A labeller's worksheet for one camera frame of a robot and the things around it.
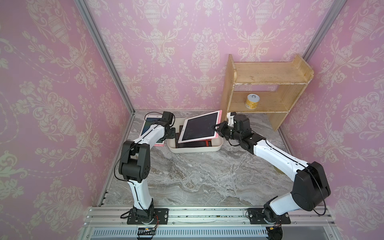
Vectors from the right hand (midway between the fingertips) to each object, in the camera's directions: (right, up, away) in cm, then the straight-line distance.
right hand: (212, 126), depth 81 cm
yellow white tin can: (+25, +15, +9) cm, 31 cm away
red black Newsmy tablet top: (-1, -12, +20) cm, 23 cm away
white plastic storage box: (+5, -13, +21) cm, 25 cm away
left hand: (-26, -6, +17) cm, 32 cm away
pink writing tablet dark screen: (-7, -1, +16) cm, 17 cm away
